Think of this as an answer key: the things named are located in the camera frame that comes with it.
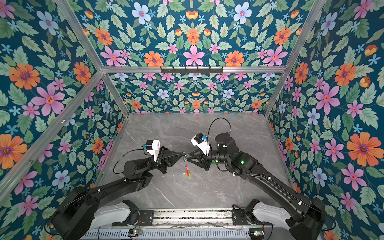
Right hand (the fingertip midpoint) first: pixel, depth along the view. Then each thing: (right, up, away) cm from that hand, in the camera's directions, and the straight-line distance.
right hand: (190, 155), depth 64 cm
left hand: (-3, +1, -9) cm, 9 cm away
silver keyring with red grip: (-2, +1, -6) cm, 6 cm away
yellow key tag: (-2, -16, +23) cm, 29 cm away
